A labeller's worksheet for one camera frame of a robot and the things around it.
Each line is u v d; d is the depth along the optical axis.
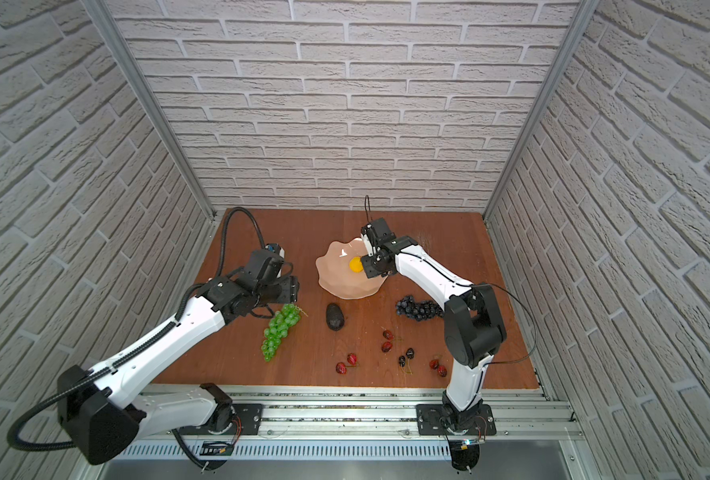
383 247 0.67
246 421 0.74
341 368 0.81
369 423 0.76
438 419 0.74
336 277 1.02
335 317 0.87
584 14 0.69
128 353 0.42
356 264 1.00
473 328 0.48
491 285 0.49
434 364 0.81
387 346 0.85
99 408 0.37
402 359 0.83
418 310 0.88
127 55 0.77
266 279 0.59
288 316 0.87
